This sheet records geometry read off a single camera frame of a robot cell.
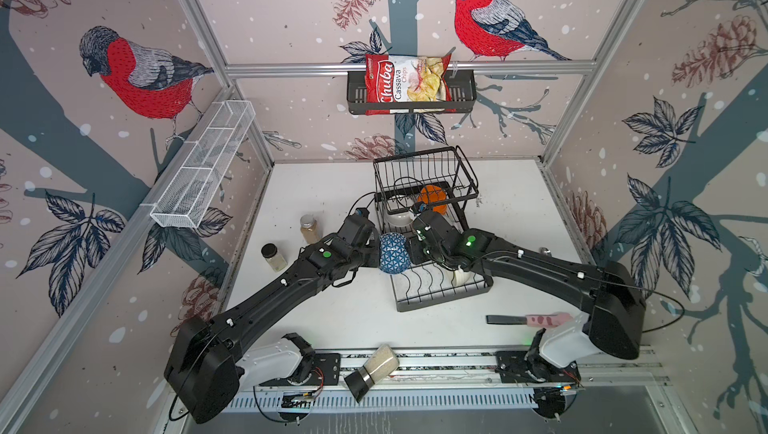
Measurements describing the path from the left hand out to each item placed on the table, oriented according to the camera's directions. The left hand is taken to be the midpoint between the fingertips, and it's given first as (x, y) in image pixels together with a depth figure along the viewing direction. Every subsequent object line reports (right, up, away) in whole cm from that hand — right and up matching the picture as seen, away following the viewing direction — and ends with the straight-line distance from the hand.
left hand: (378, 249), depth 79 cm
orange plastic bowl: (+17, +14, +19) cm, 29 cm away
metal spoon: (+52, -3, +14) cm, 54 cm away
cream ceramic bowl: (+23, -8, +1) cm, 24 cm away
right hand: (+7, -1, +1) cm, 7 cm away
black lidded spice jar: (-31, -2, +5) cm, 32 cm away
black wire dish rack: (+5, +19, +9) cm, 21 cm away
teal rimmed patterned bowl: (+4, -2, +4) cm, 6 cm away
